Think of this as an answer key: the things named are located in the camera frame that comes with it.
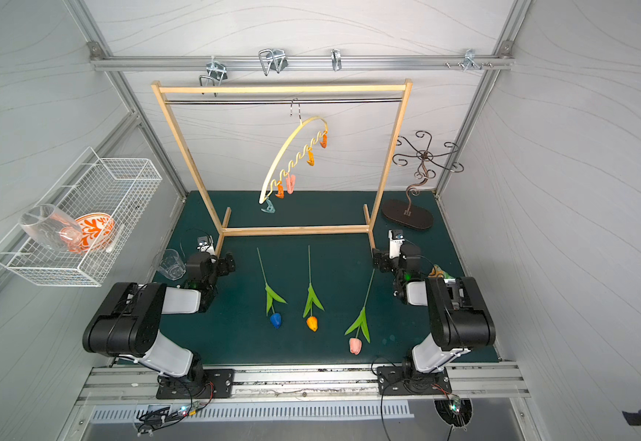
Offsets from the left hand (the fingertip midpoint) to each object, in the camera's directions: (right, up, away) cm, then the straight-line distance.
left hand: (217, 253), depth 94 cm
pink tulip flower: (+47, -24, -16) cm, 55 cm away
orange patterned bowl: (-19, +9, -29) cm, 36 cm away
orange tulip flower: (+34, -19, -12) cm, 41 cm away
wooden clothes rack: (-2, +9, +12) cm, 15 cm away
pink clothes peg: (+28, +22, -16) cm, 39 cm away
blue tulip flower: (+20, -13, -5) cm, 25 cm away
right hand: (+61, +2, +1) cm, 61 cm away
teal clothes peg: (+23, +15, -21) cm, 35 cm away
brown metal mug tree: (+69, +15, +17) cm, 73 cm away
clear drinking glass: (-16, -5, +1) cm, 17 cm away
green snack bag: (+77, -6, -1) cm, 77 cm away
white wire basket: (-24, +22, -15) cm, 36 cm away
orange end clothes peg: (+38, +39, +1) cm, 54 cm away
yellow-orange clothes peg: (+34, +32, -7) cm, 47 cm away
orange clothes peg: (+25, +21, -18) cm, 37 cm away
